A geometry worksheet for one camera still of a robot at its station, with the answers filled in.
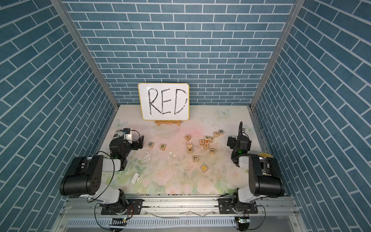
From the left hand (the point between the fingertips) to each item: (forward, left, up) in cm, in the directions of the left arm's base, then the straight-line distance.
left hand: (139, 135), depth 93 cm
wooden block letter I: (-5, -44, -5) cm, 44 cm away
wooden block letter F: (+5, -52, -6) cm, 52 cm away
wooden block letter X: (+2, -32, -5) cm, 32 cm away
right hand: (-1, -67, -1) cm, 67 cm away
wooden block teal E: (-4, -7, -6) cm, 10 cm away
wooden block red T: (-1, -41, -5) cm, 42 cm away
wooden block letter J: (-4, -33, -6) cm, 34 cm away
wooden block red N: (-1, -44, -5) cm, 44 cm away
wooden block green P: (+2, -45, -5) cm, 45 cm away
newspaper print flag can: (+4, +16, -5) cm, 18 cm away
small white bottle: (-25, -2, -6) cm, 26 cm away
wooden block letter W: (-8, -33, -6) cm, 35 cm away
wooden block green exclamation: (-8, -47, -6) cm, 48 cm away
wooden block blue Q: (+7, -55, -5) cm, 56 cm away
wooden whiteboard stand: (+14, -10, -4) cm, 18 cm away
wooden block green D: (-5, -15, -6) cm, 17 cm away
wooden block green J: (+1, -48, -5) cm, 48 cm away
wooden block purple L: (-14, -37, -5) cm, 40 cm away
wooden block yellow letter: (-20, -42, -5) cm, 46 cm away
